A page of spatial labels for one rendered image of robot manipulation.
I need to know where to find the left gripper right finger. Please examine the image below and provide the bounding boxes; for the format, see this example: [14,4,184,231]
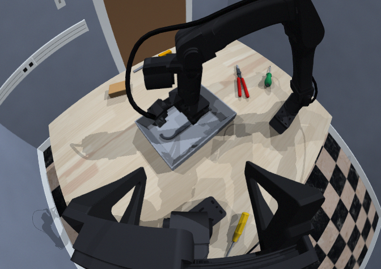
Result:
[244,161,325,251]

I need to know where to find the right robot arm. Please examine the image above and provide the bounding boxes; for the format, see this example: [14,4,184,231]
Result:
[142,0,325,129]

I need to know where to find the dark grey hook spanner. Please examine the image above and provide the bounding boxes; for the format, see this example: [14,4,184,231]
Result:
[165,121,191,140]

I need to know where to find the green-handled screwdriver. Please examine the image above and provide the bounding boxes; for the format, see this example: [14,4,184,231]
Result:
[264,68,272,87]

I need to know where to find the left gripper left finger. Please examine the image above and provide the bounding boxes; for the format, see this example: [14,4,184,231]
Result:
[67,167,147,225]

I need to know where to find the yellow-handled screwdriver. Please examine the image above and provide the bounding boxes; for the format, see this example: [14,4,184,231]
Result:
[226,212,249,257]

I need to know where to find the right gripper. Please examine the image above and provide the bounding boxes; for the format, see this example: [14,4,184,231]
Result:
[147,85,210,125]

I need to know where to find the red-handled pliers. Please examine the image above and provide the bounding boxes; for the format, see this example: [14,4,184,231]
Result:
[236,65,249,98]

